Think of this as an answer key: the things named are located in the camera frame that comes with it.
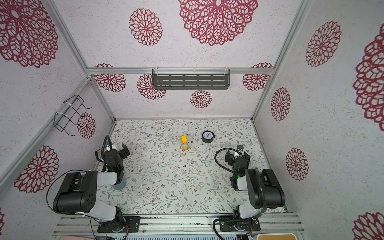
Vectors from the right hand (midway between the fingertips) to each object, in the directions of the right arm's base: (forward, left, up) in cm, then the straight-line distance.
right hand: (238, 149), depth 91 cm
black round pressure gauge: (+15, +18, -6) cm, 24 cm away
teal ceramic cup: (-22, +69, -6) cm, 72 cm away
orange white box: (-43, -11, -4) cm, 45 cm away
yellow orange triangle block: (+4, +34, +4) cm, 34 cm away
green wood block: (+4, +33, -4) cm, 34 cm away
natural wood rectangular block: (+4, +34, -1) cm, 34 cm away
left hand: (-3, +75, +2) cm, 75 cm away
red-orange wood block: (+4, +33, -7) cm, 34 cm away
